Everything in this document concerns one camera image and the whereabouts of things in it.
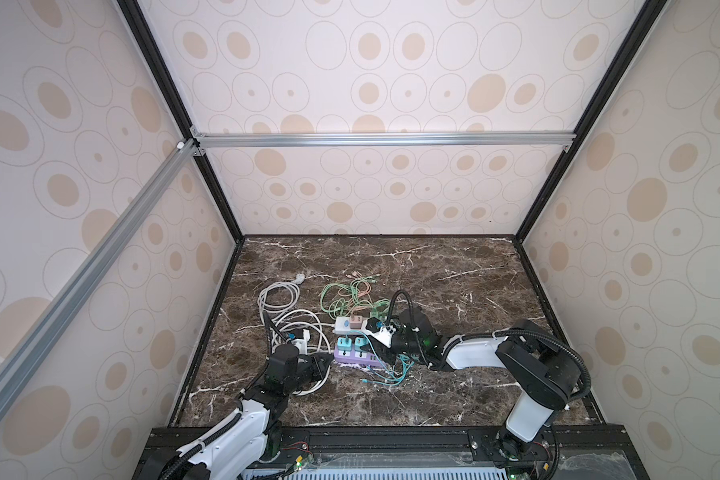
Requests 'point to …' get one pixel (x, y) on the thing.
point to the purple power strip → (358, 357)
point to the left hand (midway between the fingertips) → (339, 354)
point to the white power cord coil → (275, 301)
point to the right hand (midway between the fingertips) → (367, 341)
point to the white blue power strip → (343, 325)
